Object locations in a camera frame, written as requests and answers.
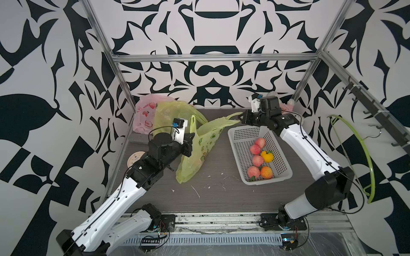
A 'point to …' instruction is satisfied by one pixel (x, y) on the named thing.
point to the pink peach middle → (258, 160)
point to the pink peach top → (260, 142)
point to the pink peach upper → (255, 149)
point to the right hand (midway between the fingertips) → (238, 114)
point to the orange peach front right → (266, 173)
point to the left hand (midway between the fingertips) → (191, 130)
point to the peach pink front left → (253, 171)
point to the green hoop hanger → (350, 123)
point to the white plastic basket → (242, 138)
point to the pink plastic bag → (145, 106)
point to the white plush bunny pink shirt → (286, 108)
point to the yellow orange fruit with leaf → (268, 156)
